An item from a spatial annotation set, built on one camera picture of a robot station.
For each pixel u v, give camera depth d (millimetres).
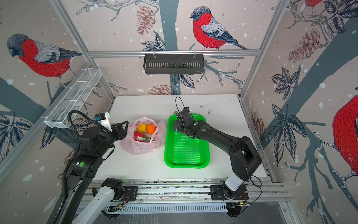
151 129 947
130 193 730
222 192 655
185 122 654
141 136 895
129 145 836
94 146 496
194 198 728
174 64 1059
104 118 586
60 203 401
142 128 949
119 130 599
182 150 899
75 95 798
